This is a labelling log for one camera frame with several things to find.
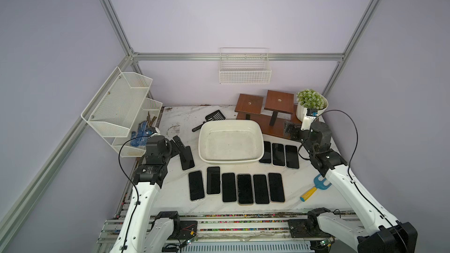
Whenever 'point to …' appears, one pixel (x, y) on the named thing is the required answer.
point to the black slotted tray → (215, 115)
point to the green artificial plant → (310, 99)
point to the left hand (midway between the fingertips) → (171, 145)
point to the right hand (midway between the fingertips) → (294, 124)
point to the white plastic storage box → (230, 141)
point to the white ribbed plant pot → (300, 107)
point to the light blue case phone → (260, 189)
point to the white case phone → (186, 159)
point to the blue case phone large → (266, 157)
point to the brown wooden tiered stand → (249, 107)
